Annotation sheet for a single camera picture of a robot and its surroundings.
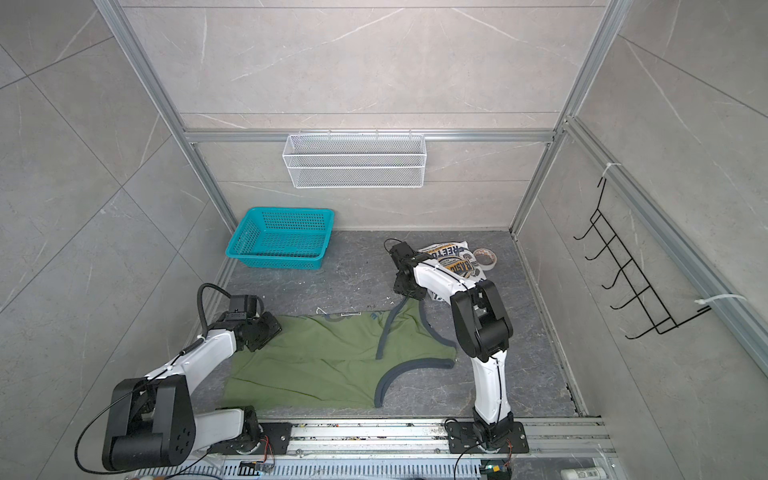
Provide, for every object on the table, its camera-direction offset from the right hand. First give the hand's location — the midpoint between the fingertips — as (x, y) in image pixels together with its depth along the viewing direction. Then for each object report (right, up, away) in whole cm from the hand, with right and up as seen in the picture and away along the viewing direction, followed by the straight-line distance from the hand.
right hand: (406, 288), depth 99 cm
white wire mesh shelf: (-18, +44, +2) cm, 47 cm away
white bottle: (+42, -39, -32) cm, 66 cm away
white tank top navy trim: (+19, +10, +7) cm, 22 cm away
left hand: (-41, -9, -9) cm, 43 cm away
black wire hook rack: (+50, 0, -38) cm, 63 cm away
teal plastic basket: (-47, +18, +19) cm, 54 cm away
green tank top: (-21, -19, -13) cm, 32 cm away
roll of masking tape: (+31, +10, +12) cm, 34 cm away
